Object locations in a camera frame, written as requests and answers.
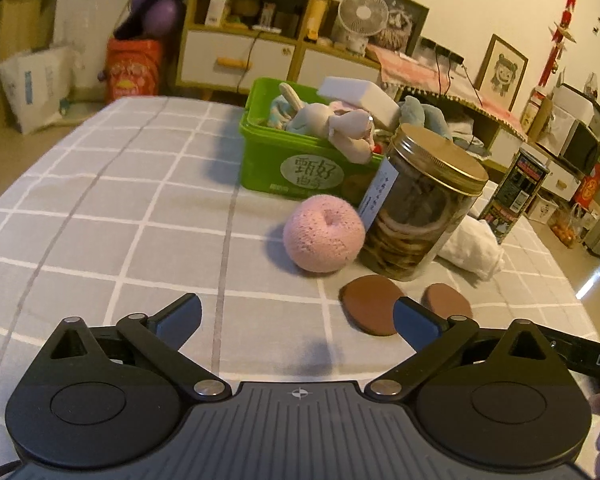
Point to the wooden shelf cabinet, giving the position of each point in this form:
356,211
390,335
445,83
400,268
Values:
228,44

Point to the pink apple sponge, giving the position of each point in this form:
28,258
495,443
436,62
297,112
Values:
323,234

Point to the jar with gold lid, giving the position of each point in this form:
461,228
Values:
422,190

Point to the white cloth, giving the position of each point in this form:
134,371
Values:
474,248

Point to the pink plush toy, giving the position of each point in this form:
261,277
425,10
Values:
350,131

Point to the grey checked tablecloth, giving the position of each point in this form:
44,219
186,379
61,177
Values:
142,203

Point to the purple ball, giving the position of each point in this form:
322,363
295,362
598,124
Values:
162,18

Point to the framed cartoon picture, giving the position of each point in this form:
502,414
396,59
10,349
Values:
501,73

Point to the brown oval pad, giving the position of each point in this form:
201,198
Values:
445,301
368,301

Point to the pink cloth on cabinet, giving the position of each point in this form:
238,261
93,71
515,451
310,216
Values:
409,74

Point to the microwave oven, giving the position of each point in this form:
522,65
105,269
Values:
570,140

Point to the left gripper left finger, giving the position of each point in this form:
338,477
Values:
158,339

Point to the green plastic bin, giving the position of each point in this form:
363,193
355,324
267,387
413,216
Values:
289,164

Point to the grey fluffy towel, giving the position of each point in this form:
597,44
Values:
418,114

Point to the white sponge block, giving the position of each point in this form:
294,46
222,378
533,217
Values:
362,94

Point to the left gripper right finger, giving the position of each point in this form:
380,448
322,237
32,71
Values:
438,344

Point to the tall printed can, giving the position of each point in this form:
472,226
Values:
517,189

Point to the framed cat picture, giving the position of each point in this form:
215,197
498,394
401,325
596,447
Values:
406,18

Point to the small white desk fan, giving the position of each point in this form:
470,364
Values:
358,20

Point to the orange snack bag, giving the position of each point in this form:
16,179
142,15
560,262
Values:
132,68

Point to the plush doll blue dress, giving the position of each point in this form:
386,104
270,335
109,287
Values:
288,112

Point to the white paper bag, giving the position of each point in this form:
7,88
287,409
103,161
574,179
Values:
37,85

